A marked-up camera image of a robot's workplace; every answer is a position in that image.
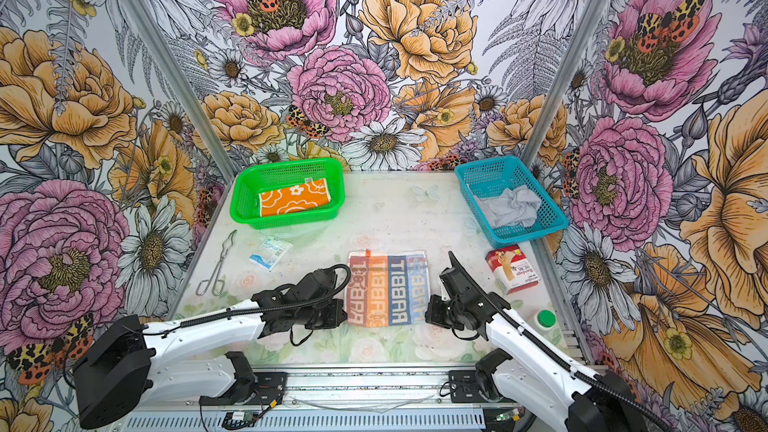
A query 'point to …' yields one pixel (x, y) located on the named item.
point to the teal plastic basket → (509, 171)
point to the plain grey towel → (514, 206)
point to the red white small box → (511, 268)
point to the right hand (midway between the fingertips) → (428, 325)
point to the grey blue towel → (387, 288)
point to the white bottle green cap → (546, 320)
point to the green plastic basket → (250, 180)
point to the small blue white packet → (271, 252)
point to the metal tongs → (218, 285)
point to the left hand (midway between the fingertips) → (343, 324)
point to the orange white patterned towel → (298, 196)
